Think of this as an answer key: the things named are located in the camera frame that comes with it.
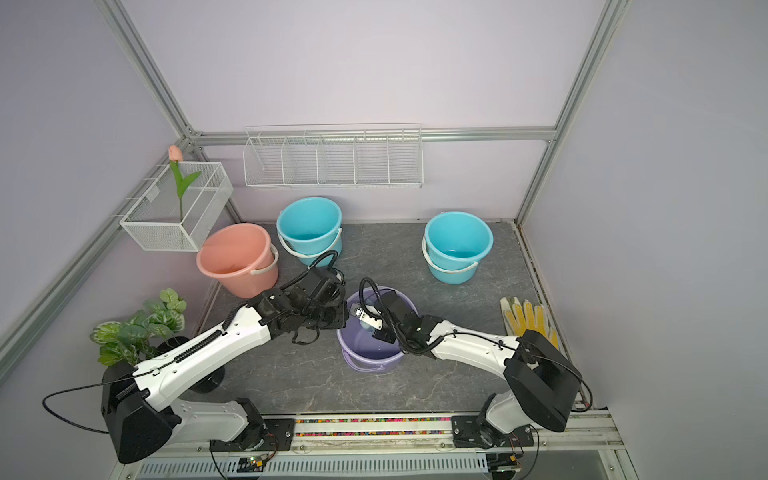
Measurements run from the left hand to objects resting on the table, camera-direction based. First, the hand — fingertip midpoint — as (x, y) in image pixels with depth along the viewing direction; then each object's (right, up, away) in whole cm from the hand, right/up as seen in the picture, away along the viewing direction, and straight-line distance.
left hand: (347, 318), depth 76 cm
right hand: (+7, +1, +9) cm, 12 cm away
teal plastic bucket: (+31, +20, +21) cm, 43 cm away
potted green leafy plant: (-44, -1, -9) cm, 45 cm away
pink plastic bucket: (-35, +15, +15) cm, 41 cm away
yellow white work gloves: (+51, -4, +16) cm, 53 cm away
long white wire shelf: (-8, +48, +21) cm, 53 cm away
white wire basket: (-48, +29, +5) cm, 56 cm away
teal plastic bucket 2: (-18, +25, +28) cm, 42 cm away
